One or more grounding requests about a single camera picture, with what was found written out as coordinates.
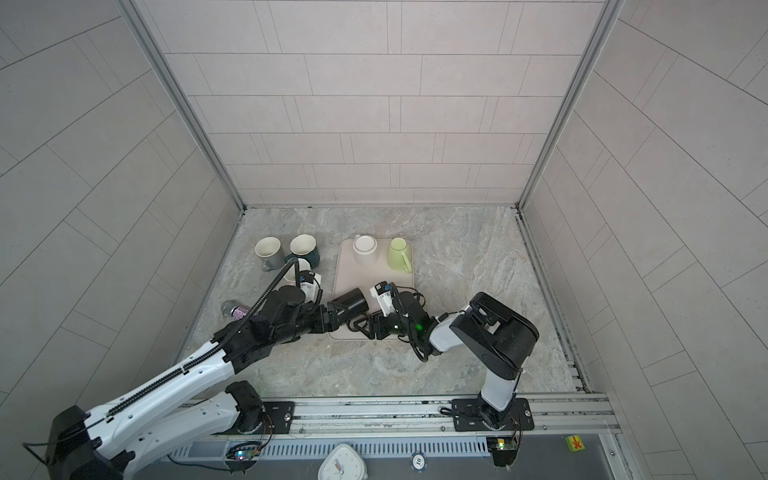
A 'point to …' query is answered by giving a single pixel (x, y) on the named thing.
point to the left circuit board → (245, 451)
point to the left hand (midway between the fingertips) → (347, 309)
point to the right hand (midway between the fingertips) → (361, 326)
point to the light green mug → (399, 255)
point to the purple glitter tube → (231, 308)
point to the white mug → (365, 250)
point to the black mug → (349, 304)
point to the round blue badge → (418, 462)
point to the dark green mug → (304, 246)
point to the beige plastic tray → (350, 274)
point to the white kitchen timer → (343, 463)
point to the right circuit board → (503, 450)
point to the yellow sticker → (575, 443)
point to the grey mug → (271, 253)
